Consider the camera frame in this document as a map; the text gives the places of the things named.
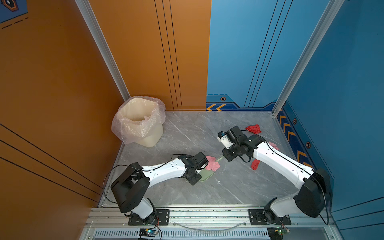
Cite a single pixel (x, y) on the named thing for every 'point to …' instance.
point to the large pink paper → (212, 165)
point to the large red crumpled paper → (255, 129)
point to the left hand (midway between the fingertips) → (194, 175)
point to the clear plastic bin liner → (116, 132)
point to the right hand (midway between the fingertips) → (224, 153)
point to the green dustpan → (205, 174)
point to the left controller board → (148, 232)
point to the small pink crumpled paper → (274, 145)
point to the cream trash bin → (140, 121)
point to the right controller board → (276, 233)
